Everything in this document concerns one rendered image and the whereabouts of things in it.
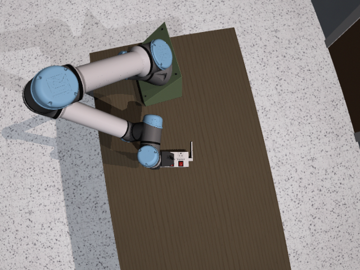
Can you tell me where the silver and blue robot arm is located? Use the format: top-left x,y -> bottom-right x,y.
22,39 -> 173,168

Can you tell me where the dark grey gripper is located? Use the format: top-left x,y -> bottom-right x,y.
153,151 -> 174,169

